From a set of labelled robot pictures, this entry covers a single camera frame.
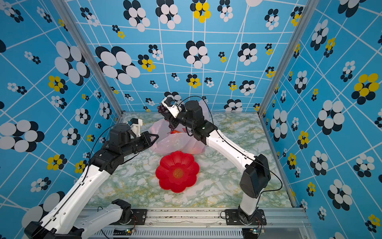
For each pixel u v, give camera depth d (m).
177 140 0.82
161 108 0.66
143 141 0.61
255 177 0.44
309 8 0.68
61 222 0.38
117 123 1.19
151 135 0.68
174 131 1.01
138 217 0.73
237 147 0.49
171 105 0.59
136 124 0.64
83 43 0.81
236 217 0.74
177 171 0.89
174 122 0.64
